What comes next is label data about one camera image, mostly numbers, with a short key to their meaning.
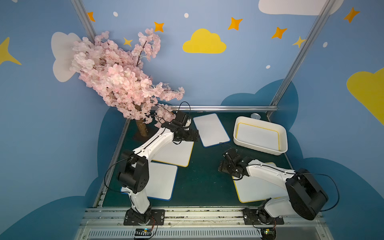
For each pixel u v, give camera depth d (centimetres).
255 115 115
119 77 55
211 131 109
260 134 109
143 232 73
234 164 70
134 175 47
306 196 43
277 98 114
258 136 108
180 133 67
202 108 124
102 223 73
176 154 100
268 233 73
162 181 83
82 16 71
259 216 66
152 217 73
